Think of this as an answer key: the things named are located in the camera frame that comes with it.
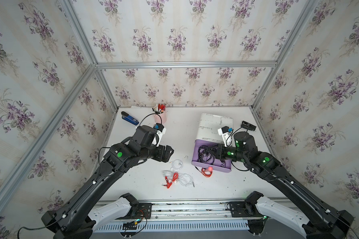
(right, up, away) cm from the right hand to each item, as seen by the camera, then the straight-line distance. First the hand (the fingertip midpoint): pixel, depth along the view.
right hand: (209, 149), depth 70 cm
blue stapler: (-53, +16, +39) cm, 67 cm away
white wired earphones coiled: (-10, -20, +14) cm, 27 cm away
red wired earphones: (-17, -18, +12) cm, 28 cm away
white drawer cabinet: (+2, +11, +11) cm, 16 cm away
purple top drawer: (+5, -9, +5) cm, 11 cm away
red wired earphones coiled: (+2, -17, +16) cm, 23 cm away
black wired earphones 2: (+8, -7, +6) cm, 12 cm away
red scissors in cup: (-27, +23, +35) cm, 50 cm away
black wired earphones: (-1, -5, +7) cm, 8 cm away
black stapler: (+36, +10, +37) cm, 52 cm away
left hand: (-19, 0, -4) cm, 19 cm away
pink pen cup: (-26, +17, +34) cm, 46 cm away
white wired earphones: (-16, -13, +20) cm, 29 cm away
